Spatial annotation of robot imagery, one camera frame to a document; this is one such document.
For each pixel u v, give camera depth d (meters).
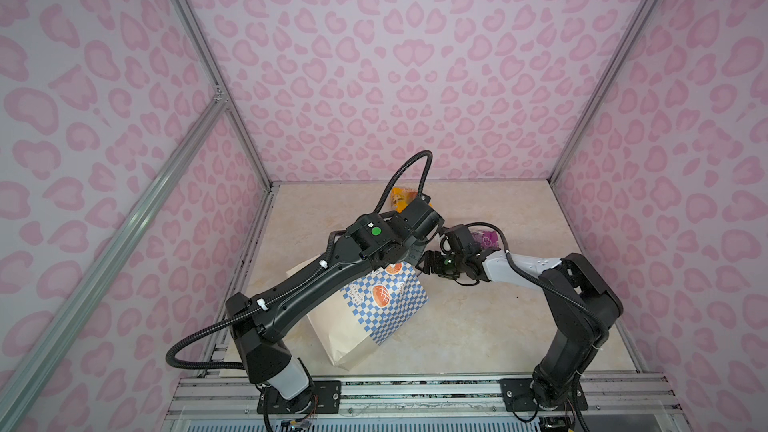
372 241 0.46
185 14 0.75
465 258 0.74
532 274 0.50
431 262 0.83
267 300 0.41
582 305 0.48
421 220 0.51
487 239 0.95
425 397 0.75
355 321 0.69
